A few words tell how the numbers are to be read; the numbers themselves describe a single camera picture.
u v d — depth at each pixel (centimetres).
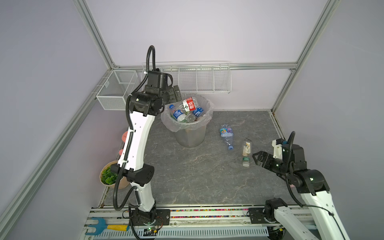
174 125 80
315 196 43
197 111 91
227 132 102
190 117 85
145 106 44
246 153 91
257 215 74
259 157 63
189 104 87
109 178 75
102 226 71
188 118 85
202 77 99
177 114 81
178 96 63
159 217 73
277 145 63
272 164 61
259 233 71
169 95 61
